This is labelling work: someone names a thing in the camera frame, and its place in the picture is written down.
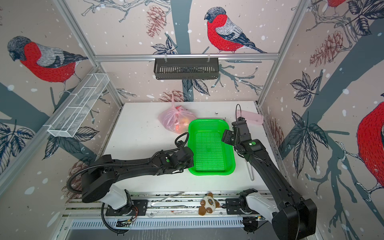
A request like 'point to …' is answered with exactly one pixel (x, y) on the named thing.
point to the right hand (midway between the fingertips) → (227, 136)
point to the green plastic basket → (212, 156)
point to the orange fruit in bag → (184, 123)
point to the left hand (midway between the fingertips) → (195, 162)
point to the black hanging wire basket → (186, 68)
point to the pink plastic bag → (176, 119)
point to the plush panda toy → (208, 204)
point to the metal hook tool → (251, 167)
